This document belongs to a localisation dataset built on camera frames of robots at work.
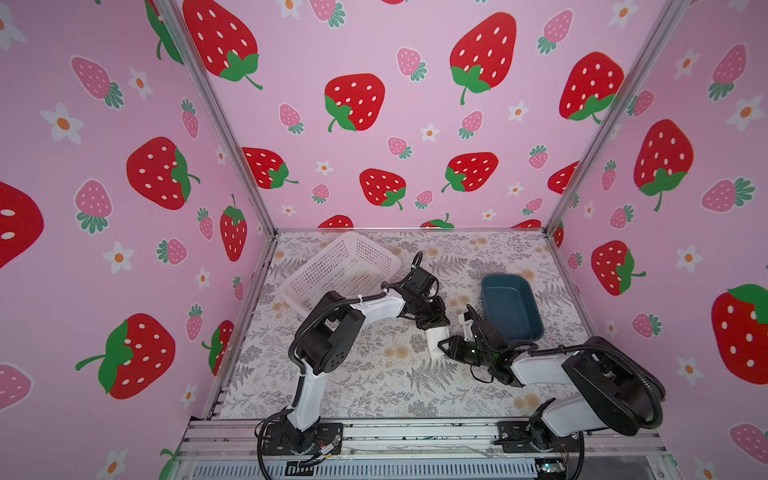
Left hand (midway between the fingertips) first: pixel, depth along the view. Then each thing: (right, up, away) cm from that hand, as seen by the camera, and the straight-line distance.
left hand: (455, 322), depth 89 cm
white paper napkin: (-6, -5, +1) cm, 8 cm away
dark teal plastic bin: (+22, +4, +13) cm, 26 cm away
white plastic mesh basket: (-35, +17, +21) cm, 44 cm away
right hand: (-6, -7, 0) cm, 9 cm away
